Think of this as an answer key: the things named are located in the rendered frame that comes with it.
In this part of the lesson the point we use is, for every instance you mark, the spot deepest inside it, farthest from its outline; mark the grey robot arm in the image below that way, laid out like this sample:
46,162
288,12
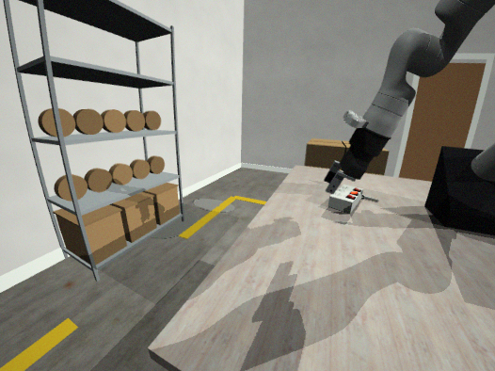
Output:
423,54

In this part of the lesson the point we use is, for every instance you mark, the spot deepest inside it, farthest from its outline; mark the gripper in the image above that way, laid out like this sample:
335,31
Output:
373,132

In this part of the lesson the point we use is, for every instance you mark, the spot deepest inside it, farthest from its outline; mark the white power strip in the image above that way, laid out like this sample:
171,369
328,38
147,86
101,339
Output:
341,199

